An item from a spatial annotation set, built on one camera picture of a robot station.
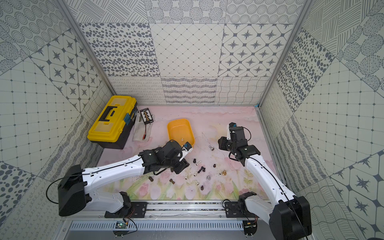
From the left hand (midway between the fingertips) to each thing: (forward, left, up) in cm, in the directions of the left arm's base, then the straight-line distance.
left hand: (188, 159), depth 77 cm
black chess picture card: (+38, +35, -10) cm, 53 cm away
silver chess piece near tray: (+14, -14, -13) cm, 23 cm away
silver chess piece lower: (-5, -11, -13) cm, 18 cm away
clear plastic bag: (+27, +36, -13) cm, 47 cm away
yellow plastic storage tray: (+27, +8, -12) cm, 30 cm away
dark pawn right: (+2, -15, -13) cm, 20 cm away
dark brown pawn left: (-7, +21, -11) cm, 25 cm away
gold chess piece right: (-2, -20, -13) cm, 25 cm away
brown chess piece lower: (-7, +9, -14) cm, 19 cm away
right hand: (+10, -18, +1) cm, 21 cm away
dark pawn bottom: (-10, -8, -13) cm, 18 cm away
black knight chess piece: (+1, -8, -14) cm, 16 cm away
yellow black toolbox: (+19, +45, +4) cm, 49 cm away
